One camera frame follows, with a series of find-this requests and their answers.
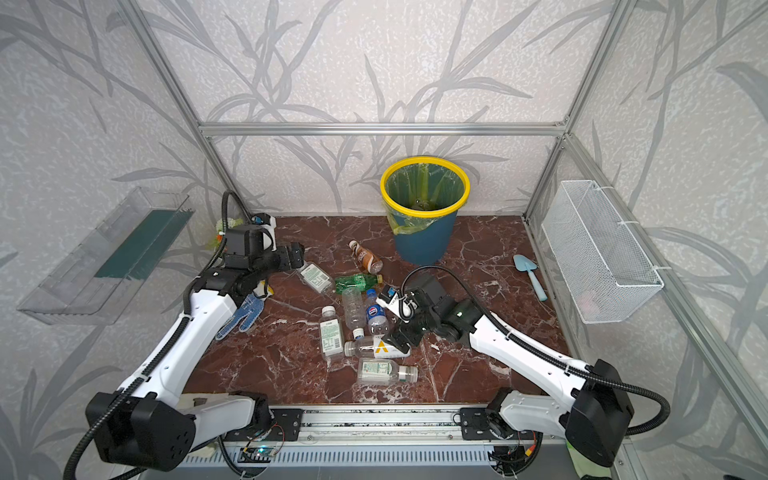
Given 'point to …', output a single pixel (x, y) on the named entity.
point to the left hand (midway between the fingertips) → (291, 239)
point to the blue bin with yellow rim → (428, 245)
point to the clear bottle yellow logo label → (373, 346)
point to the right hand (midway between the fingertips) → (394, 314)
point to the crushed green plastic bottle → (363, 282)
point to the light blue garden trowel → (523, 263)
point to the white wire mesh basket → (603, 273)
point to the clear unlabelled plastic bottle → (355, 311)
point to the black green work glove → (586, 469)
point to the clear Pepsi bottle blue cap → (376, 315)
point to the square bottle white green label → (331, 334)
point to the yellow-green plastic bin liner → (420, 187)
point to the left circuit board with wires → (262, 445)
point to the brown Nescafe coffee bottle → (365, 259)
